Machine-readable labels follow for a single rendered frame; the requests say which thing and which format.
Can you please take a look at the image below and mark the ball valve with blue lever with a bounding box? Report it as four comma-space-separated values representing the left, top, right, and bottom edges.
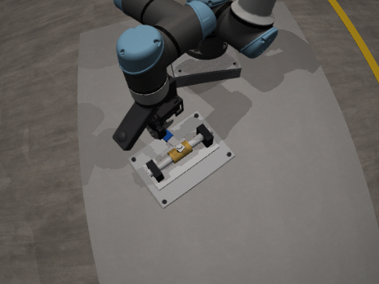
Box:
143, 124, 220, 189

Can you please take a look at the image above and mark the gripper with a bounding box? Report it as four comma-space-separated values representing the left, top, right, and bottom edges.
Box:
135, 74, 184, 140

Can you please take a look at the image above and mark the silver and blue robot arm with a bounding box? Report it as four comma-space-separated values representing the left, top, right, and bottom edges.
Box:
113, 0, 278, 151

